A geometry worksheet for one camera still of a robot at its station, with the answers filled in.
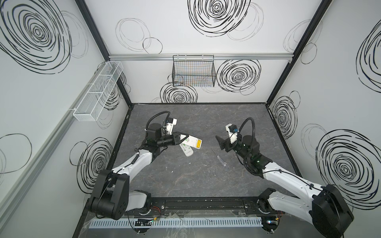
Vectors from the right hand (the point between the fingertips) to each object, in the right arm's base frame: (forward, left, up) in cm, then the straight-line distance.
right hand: (220, 133), depth 79 cm
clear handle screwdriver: (-9, -4, -19) cm, 21 cm away
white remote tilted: (0, +19, -19) cm, 26 cm away
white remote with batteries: (-3, +14, -4) cm, 15 cm away
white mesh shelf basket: (+8, +66, +14) cm, 68 cm away
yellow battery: (-3, +12, -6) cm, 13 cm away
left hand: (-1, +17, -1) cm, 17 cm away
